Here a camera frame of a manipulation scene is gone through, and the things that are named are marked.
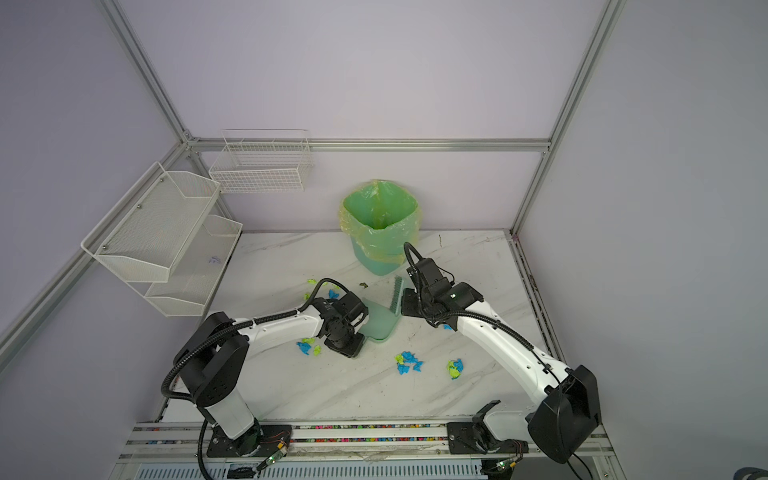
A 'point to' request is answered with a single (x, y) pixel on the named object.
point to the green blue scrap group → (306, 344)
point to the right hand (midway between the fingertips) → (403, 302)
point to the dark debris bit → (363, 284)
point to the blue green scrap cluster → (405, 358)
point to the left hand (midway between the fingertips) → (353, 353)
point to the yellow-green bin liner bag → (381, 216)
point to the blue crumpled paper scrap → (332, 294)
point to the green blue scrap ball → (455, 368)
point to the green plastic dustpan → (381, 323)
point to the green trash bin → (368, 264)
